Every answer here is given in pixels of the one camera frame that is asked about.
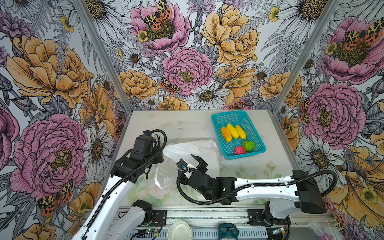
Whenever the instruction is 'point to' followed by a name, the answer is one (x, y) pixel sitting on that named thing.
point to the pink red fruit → (239, 150)
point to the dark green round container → (228, 231)
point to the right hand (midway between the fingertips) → (187, 165)
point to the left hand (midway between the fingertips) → (158, 157)
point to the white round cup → (179, 230)
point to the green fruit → (249, 145)
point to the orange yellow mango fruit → (226, 134)
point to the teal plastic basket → (235, 118)
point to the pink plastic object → (319, 230)
